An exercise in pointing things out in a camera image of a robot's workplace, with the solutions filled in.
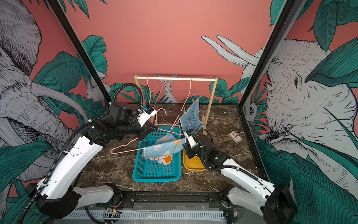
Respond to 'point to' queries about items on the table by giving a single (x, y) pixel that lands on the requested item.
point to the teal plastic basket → (146, 170)
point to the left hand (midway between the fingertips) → (156, 125)
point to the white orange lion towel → (166, 160)
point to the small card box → (235, 137)
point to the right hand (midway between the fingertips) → (183, 142)
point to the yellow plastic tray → (194, 164)
